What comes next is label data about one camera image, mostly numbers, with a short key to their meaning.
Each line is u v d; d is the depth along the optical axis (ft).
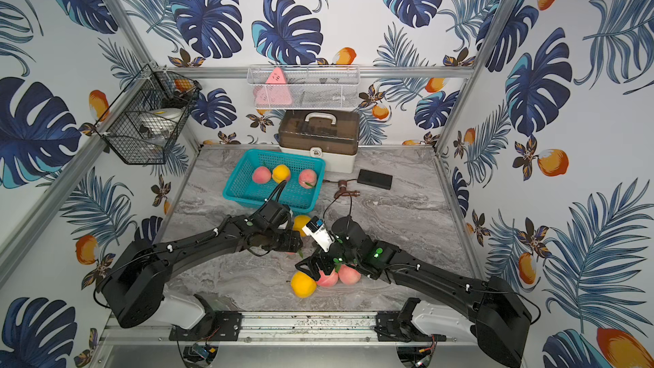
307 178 3.30
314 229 2.14
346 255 2.06
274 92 2.95
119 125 2.48
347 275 2.58
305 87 3.03
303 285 2.53
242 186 3.37
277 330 2.46
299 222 2.68
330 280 2.56
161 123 2.62
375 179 3.53
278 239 2.40
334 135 3.47
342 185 3.42
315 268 2.12
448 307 1.55
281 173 3.37
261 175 3.39
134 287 1.40
